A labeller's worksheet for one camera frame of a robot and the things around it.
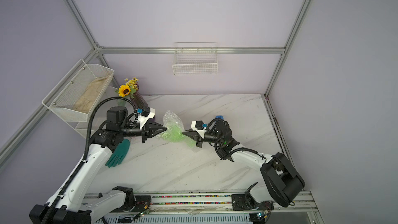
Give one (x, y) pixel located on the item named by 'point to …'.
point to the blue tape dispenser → (220, 116)
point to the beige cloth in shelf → (90, 94)
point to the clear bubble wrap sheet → (170, 119)
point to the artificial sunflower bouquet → (129, 88)
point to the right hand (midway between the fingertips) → (185, 132)
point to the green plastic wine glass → (175, 135)
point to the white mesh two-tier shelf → (79, 93)
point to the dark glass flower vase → (138, 101)
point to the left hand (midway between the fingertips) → (164, 130)
